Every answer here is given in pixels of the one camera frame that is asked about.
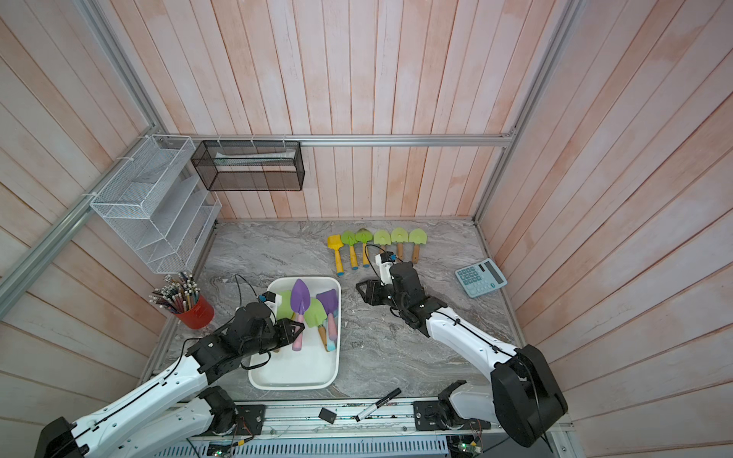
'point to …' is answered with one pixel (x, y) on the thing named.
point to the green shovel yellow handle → (349, 239)
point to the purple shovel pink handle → (329, 300)
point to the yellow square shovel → (335, 242)
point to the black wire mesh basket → (250, 165)
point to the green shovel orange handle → (365, 236)
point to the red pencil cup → (199, 317)
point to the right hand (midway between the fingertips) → (362, 284)
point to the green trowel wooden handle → (314, 316)
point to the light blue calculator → (481, 278)
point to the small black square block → (327, 415)
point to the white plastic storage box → (310, 368)
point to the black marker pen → (385, 400)
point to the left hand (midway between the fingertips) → (302, 332)
